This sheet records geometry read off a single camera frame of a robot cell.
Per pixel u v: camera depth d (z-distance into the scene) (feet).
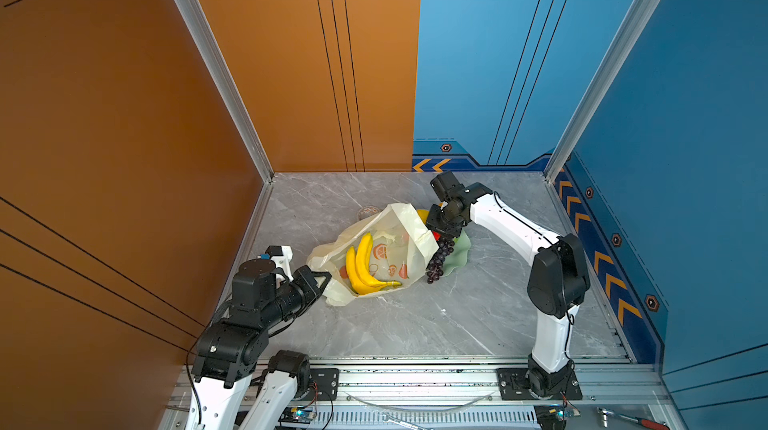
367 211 3.54
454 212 2.18
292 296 1.78
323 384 2.42
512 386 2.38
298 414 2.32
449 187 2.35
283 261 1.96
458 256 3.06
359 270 2.86
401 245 3.00
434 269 2.85
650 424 2.23
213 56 2.79
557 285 1.59
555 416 2.32
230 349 1.36
